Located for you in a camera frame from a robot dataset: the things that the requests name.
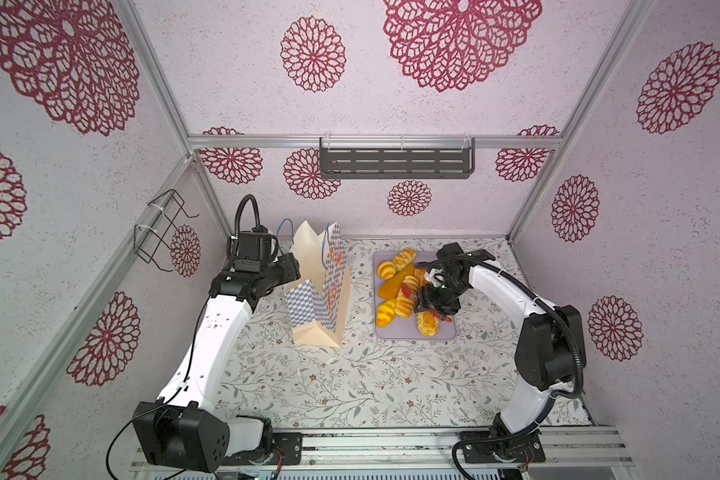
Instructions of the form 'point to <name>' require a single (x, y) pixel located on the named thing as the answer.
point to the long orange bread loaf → (392, 286)
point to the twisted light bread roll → (404, 258)
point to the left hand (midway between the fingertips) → (288, 271)
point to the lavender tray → (406, 328)
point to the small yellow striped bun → (386, 313)
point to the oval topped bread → (427, 323)
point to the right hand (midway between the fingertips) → (424, 306)
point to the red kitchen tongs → (406, 291)
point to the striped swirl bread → (404, 307)
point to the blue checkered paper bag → (319, 304)
